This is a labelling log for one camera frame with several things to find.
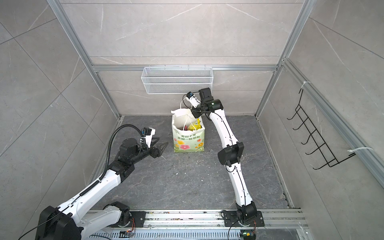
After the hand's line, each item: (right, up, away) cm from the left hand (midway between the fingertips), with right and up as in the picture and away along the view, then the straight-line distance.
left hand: (163, 137), depth 77 cm
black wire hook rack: (+71, -8, -19) cm, 74 cm away
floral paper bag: (+11, -2, +7) cm, 13 cm away
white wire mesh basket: (+4, +38, +24) cm, 45 cm away
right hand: (+16, +18, +17) cm, 29 cm away
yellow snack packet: (+17, +6, +11) cm, 21 cm away
